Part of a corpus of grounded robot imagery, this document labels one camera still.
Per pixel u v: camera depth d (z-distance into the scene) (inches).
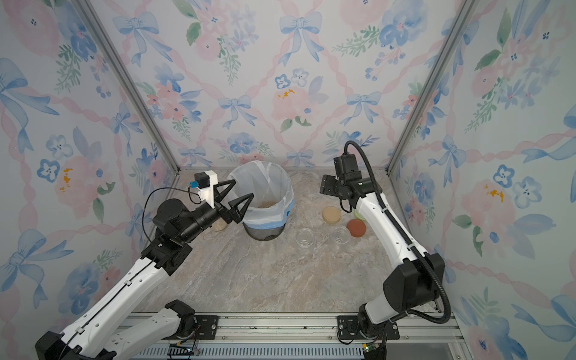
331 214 40.7
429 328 48.9
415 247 17.1
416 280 16.3
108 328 16.5
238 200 22.6
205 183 21.0
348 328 28.8
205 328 29.1
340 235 37.5
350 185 21.9
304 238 37.3
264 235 36.4
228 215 23.0
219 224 23.5
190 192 21.3
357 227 38.4
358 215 21.6
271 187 36.1
